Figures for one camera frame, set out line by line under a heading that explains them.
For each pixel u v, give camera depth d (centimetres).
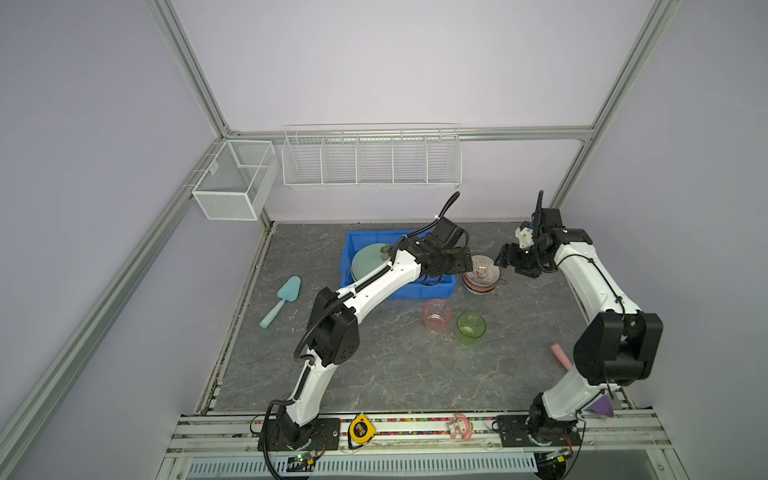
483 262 96
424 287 73
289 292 97
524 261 76
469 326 91
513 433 74
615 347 46
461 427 72
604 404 79
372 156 99
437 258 62
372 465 71
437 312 94
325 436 73
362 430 73
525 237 81
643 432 76
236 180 98
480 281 94
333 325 51
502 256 79
